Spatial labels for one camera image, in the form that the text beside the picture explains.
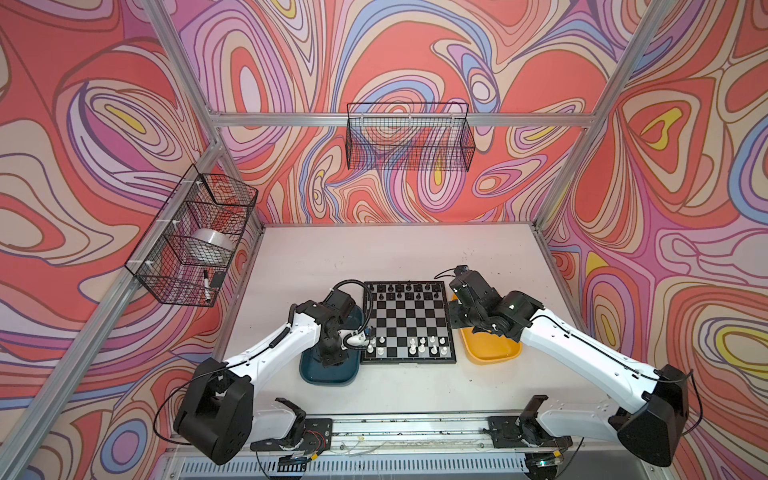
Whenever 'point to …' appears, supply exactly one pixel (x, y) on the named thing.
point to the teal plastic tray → (312, 371)
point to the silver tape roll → (219, 239)
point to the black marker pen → (206, 286)
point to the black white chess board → (411, 324)
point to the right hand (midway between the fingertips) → (456, 317)
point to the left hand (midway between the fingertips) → (339, 350)
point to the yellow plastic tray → (484, 348)
